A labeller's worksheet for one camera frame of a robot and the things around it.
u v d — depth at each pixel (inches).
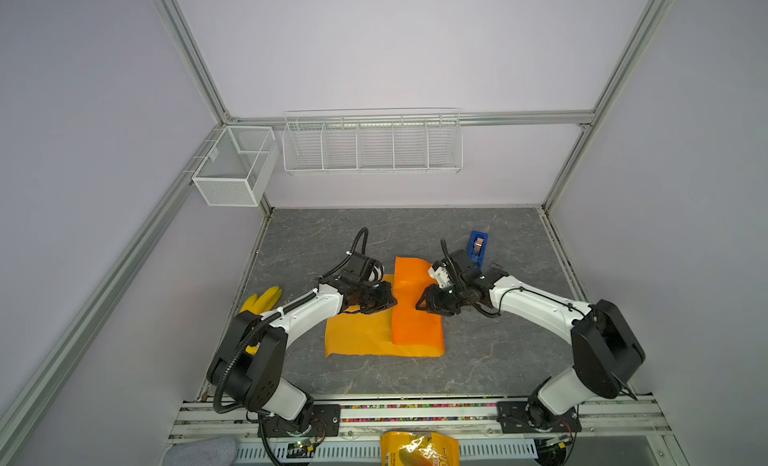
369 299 29.6
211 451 26.8
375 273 31.1
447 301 29.2
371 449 27.9
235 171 39.1
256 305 34.7
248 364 17.1
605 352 17.3
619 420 29.5
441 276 31.8
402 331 32.4
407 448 25.7
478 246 40.0
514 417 28.9
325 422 29.0
